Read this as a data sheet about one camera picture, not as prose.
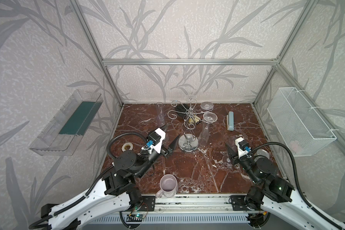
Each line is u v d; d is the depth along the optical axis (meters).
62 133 0.64
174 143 0.50
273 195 0.49
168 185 0.78
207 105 0.76
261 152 0.86
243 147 0.54
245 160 0.57
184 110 0.74
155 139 0.41
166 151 0.50
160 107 0.89
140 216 0.70
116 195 0.45
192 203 0.75
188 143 0.94
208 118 0.69
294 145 0.73
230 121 1.04
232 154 0.60
